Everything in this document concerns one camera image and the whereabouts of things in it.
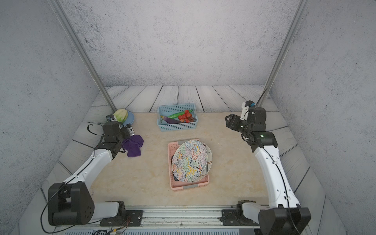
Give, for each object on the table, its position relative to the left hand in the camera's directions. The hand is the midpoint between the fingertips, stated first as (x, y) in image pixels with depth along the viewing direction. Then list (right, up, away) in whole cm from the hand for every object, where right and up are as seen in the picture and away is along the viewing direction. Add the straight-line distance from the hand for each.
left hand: (125, 127), depth 86 cm
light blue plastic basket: (+20, +14, +32) cm, 40 cm away
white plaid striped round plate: (+49, -19, -4) cm, 52 cm away
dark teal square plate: (+29, -30, -1) cm, 41 cm away
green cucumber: (+27, +9, +32) cm, 43 cm away
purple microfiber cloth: (-1, -12, +13) cm, 18 cm away
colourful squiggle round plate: (+37, -20, 0) cm, 42 cm away
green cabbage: (-15, +8, +25) cm, 30 cm away
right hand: (+58, +5, -13) cm, 60 cm away
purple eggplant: (+22, +4, +27) cm, 35 cm away
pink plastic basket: (+30, -33, -2) cm, 44 cm away
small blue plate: (-11, +5, +31) cm, 33 cm away
